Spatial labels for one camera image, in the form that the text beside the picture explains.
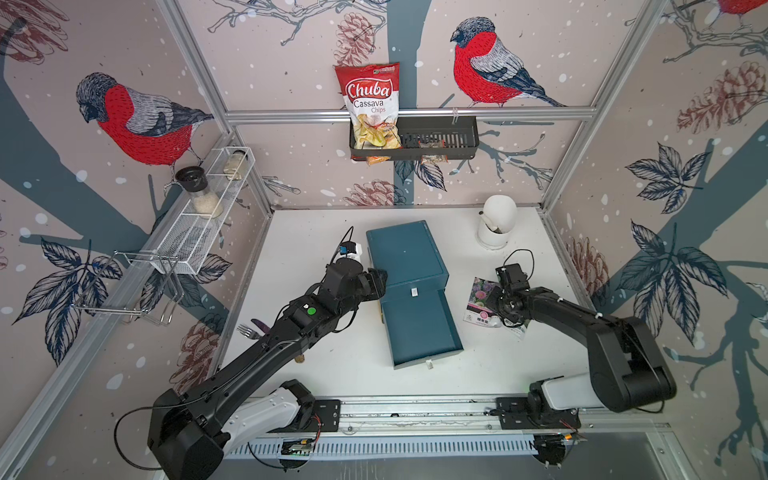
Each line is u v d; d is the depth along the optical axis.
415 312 0.83
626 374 0.43
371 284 0.61
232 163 0.87
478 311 0.93
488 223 1.01
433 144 0.92
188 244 0.71
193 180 0.68
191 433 0.38
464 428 0.73
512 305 0.67
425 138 1.07
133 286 0.59
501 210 1.01
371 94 0.82
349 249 0.66
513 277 0.74
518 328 0.73
